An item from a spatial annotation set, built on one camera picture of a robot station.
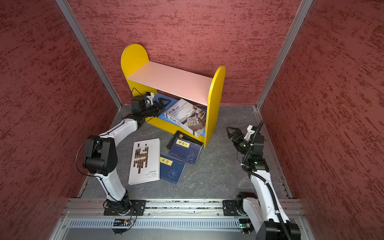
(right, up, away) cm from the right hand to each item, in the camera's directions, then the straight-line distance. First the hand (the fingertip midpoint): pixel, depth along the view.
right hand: (226, 134), depth 79 cm
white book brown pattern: (-47, -17, +8) cm, 51 cm away
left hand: (-33, +16, +11) cm, 39 cm away
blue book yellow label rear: (-23, -12, +15) cm, 30 cm away
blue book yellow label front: (-31, -22, +7) cm, 39 cm away
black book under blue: (-27, -3, +21) cm, 35 cm away
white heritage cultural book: (-21, +11, +13) cm, 27 cm away
